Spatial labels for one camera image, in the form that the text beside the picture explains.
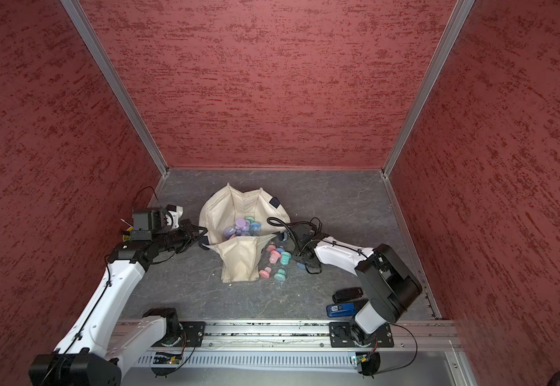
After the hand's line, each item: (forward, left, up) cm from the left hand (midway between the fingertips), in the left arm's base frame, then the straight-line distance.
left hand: (207, 235), depth 77 cm
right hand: (-1, -32, -19) cm, 37 cm away
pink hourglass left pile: (-1, -21, -16) cm, 27 cm away
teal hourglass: (+16, -11, -15) cm, 25 cm away
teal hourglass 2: (-2, -26, -16) cm, 30 cm away
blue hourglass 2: (-5, -32, -12) cm, 34 cm away
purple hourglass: (+10, -8, -9) cm, 16 cm away
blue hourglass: (+12, -13, -15) cm, 23 cm away
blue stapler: (-19, -44, -15) cm, 50 cm away
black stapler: (-14, -48, -17) cm, 52 cm away
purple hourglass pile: (+8, -3, -13) cm, 16 cm away
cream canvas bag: (-4, -10, -10) cm, 15 cm away
